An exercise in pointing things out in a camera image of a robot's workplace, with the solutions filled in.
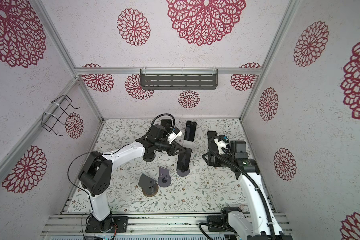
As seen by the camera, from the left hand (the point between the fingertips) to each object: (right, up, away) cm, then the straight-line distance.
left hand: (182, 150), depth 85 cm
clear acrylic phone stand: (+5, +2, +21) cm, 22 cm away
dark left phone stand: (-21, -6, +11) cm, 25 cm away
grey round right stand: (0, -15, +7) cm, 17 cm away
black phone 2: (-16, +2, -17) cm, 23 cm away
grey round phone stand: (-11, -17, 0) cm, 20 cm away
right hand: (+13, -1, -9) cm, 16 cm away
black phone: (+22, +9, +28) cm, 37 cm away
